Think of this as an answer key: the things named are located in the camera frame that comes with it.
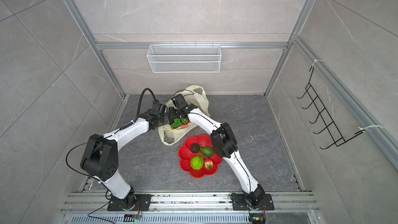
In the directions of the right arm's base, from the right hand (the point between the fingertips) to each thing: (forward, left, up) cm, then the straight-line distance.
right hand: (171, 112), depth 98 cm
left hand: (-4, +3, +2) cm, 6 cm away
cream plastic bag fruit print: (+2, -17, +13) cm, 21 cm away
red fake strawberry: (-32, -23, -5) cm, 39 cm away
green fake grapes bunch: (-5, -4, -5) cm, 8 cm away
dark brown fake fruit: (-23, -15, -5) cm, 28 cm away
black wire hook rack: (-27, -75, +22) cm, 82 cm away
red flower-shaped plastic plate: (-26, -10, -8) cm, 29 cm away
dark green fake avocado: (-25, -23, -5) cm, 34 cm away
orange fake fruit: (-12, -9, +1) cm, 15 cm away
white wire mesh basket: (+29, -9, +21) cm, 37 cm away
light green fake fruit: (-32, -17, -3) cm, 36 cm away
